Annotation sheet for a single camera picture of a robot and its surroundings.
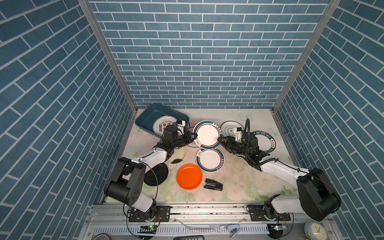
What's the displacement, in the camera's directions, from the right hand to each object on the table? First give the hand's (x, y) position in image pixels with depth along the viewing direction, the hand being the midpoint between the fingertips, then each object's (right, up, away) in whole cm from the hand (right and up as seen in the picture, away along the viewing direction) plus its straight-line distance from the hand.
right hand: (217, 139), depth 83 cm
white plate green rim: (-4, +4, +6) cm, 8 cm away
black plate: (-34, -21, +8) cm, 40 cm away
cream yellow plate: (-23, -10, +13) cm, 28 cm away
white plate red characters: (-39, +9, +28) cm, 49 cm away
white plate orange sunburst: (-14, -3, 0) cm, 14 cm away
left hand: (-11, +2, +3) cm, 11 cm away
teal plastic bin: (-51, +10, +28) cm, 59 cm away
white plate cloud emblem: (+10, +5, +25) cm, 28 cm away
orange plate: (-16, -22, +4) cm, 28 cm away
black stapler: (-3, -25, -1) cm, 25 cm away
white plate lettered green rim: (+37, -4, +20) cm, 42 cm away
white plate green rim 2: (-3, -14, +7) cm, 16 cm away
